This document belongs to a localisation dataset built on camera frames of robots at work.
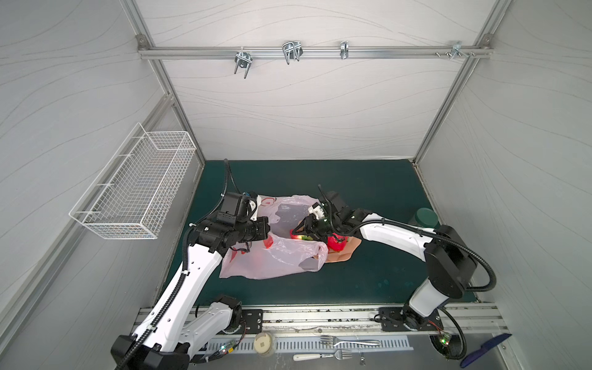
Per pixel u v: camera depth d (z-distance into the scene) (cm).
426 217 89
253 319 74
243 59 79
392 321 72
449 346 72
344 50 78
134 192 69
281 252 72
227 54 77
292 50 77
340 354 69
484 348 70
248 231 60
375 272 85
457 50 77
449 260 45
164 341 37
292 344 70
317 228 72
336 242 84
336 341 69
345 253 85
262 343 61
